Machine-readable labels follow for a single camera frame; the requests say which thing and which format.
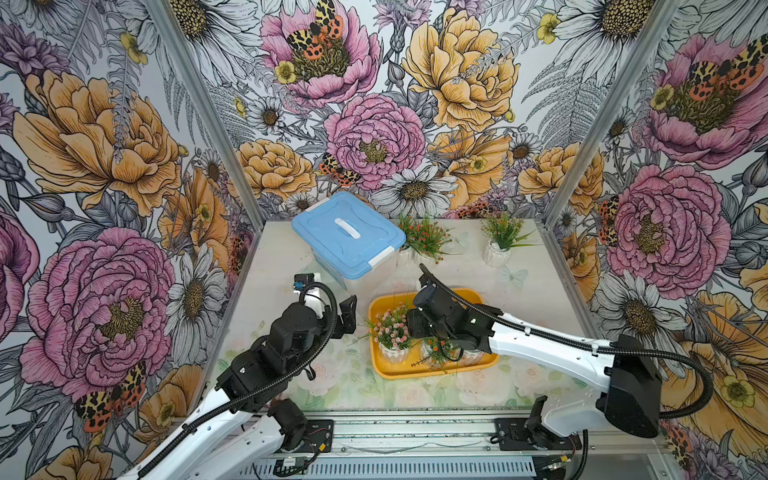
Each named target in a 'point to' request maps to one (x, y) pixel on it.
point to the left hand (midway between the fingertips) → (336, 308)
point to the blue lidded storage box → (356, 244)
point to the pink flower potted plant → (472, 357)
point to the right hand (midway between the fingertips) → (415, 325)
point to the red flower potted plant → (424, 241)
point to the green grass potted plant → (503, 230)
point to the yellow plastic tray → (413, 367)
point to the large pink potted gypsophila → (391, 332)
